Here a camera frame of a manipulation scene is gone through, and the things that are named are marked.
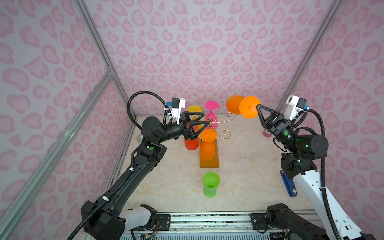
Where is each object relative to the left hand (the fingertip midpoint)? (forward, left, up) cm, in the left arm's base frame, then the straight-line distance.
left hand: (206, 118), depth 54 cm
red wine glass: (+7, +6, -28) cm, 30 cm away
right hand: (-2, -16, +6) cm, 17 cm away
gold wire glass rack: (+13, -4, -16) cm, 21 cm away
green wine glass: (-9, -3, -38) cm, 40 cm away
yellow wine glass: (+19, +3, -13) cm, 23 cm away
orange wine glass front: (+2, -1, -14) cm, 15 cm away
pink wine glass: (+21, -5, -13) cm, 26 cm away
